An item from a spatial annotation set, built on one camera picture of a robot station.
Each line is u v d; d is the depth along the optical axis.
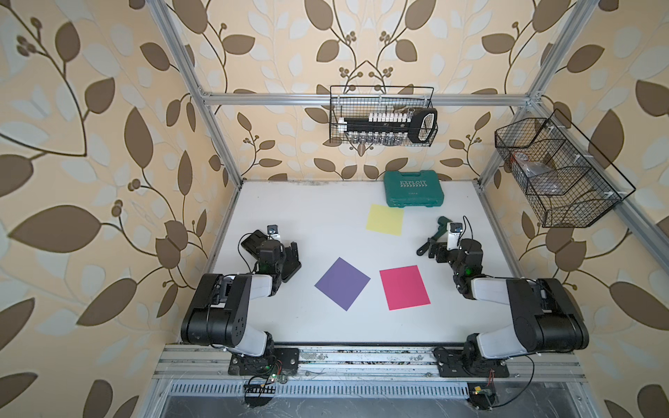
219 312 0.46
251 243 0.96
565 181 0.73
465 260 0.72
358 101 0.91
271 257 0.73
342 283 0.91
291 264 0.87
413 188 1.12
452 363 0.74
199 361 0.77
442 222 1.05
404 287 0.89
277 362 0.73
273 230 0.83
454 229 0.81
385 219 1.08
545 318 0.44
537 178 0.70
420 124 0.84
